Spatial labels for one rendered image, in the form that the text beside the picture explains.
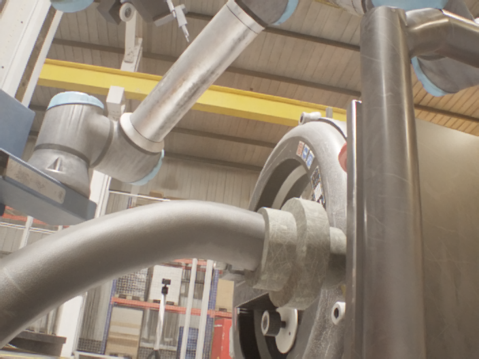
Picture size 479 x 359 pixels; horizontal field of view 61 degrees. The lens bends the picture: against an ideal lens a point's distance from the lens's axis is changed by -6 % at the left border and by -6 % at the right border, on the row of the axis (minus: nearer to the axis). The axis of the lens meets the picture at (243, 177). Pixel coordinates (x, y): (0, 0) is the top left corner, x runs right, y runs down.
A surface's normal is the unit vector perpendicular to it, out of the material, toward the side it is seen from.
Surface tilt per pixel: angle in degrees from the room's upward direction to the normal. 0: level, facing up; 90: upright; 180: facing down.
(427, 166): 90
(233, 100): 90
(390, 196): 90
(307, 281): 135
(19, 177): 90
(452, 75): 175
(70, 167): 70
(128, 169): 150
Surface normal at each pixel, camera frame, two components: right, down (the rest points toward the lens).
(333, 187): -0.68, -0.45
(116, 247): 0.54, -0.11
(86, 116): 0.75, -0.22
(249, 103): 0.18, -0.37
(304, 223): -0.86, -0.37
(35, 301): 0.79, 0.29
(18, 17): 0.93, -0.06
